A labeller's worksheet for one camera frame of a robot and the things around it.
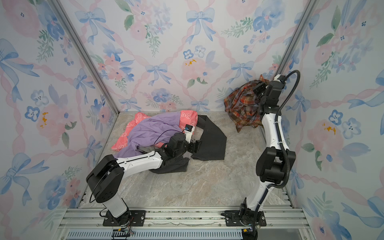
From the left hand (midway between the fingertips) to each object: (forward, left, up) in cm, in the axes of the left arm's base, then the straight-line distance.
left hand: (198, 137), depth 84 cm
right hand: (+22, -32, +23) cm, 45 cm away
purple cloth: (+10, +26, -5) cm, 28 cm away
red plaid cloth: (+20, -27, +6) cm, 34 cm away
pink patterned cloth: (+20, +8, -5) cm, 22 cm away
